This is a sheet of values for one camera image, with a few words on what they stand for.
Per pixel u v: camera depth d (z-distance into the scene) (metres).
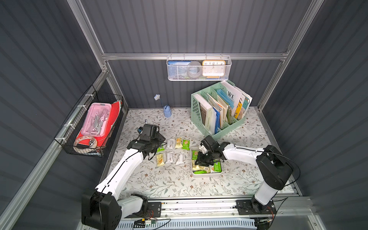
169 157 0.91
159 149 0.96
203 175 0.84
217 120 0.89
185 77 0.89
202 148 0.83
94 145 0.67
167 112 1.11
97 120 0.72
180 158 0.91
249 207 0.73
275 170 0.47
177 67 0.83
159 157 0.91
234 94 0.95
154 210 0.74
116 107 0.79
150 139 0.61
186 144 0.97
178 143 0.98
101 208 0.38
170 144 0.97
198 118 0.99
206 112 0.87
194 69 0.91
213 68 0.89
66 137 0.61
